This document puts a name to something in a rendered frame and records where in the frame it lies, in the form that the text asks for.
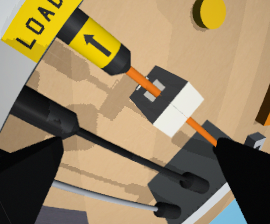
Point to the yellow short cylinder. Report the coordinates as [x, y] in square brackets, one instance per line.
[209, 14]

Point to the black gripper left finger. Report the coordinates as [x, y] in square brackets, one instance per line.
[25, 179]

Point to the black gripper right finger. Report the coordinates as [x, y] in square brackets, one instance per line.
[247, 172]

